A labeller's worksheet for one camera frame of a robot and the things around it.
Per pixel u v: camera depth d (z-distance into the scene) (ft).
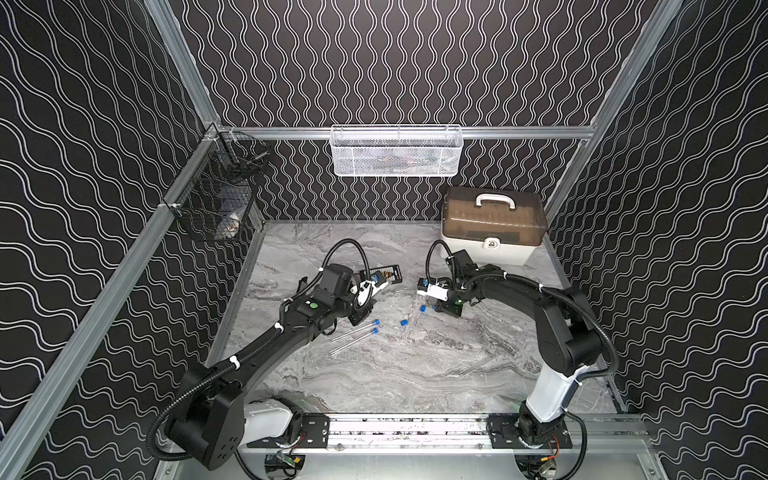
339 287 2.12
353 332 3.00
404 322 3.08
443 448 2.44
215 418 1.32
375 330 3.02
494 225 3.03
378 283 2.34
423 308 3.17
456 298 2.67
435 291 2.77
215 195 3.08
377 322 3.04
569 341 1.61
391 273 3.39
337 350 2.87
